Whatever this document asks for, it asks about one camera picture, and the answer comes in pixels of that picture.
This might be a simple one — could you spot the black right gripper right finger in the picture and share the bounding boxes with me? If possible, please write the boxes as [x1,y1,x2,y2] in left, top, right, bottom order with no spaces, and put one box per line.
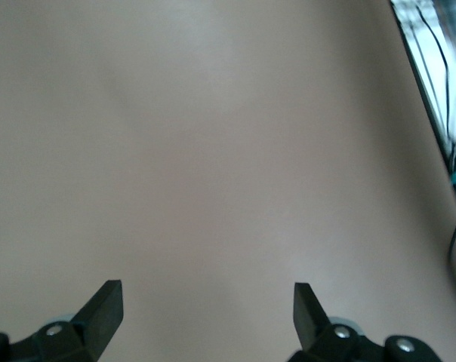
[293,281,442,362]

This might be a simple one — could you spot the thin black cable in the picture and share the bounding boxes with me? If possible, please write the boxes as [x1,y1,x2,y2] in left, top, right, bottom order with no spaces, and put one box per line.
[414,0,454,152]

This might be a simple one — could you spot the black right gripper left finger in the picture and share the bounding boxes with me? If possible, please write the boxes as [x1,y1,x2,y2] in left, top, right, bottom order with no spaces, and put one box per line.
[0,279,124,362]

